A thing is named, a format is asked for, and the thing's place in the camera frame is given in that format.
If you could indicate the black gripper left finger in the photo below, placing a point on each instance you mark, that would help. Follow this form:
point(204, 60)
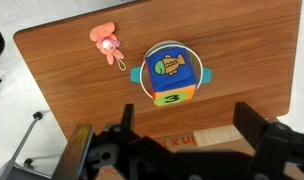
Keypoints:
point(75, 153)

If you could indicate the grey metal stand base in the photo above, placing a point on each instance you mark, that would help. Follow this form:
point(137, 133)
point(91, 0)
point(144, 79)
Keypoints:
point(18, 150)

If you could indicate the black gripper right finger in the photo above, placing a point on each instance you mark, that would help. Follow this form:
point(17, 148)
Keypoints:
point(248, 123)

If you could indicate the colourful patterned cube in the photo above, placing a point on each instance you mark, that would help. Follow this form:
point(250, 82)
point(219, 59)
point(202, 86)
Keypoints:
point(172, 75)

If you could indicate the brown cardboard sheet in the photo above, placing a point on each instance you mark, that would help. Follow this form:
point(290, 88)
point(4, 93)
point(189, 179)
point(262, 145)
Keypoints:
point(218, 136)

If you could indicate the pink plush toy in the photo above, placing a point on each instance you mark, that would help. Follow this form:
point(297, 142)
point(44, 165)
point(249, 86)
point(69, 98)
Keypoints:
point(105, 40)

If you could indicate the cream bowl teal rim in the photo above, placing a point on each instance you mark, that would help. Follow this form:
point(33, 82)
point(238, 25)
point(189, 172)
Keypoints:
point(136, 74)

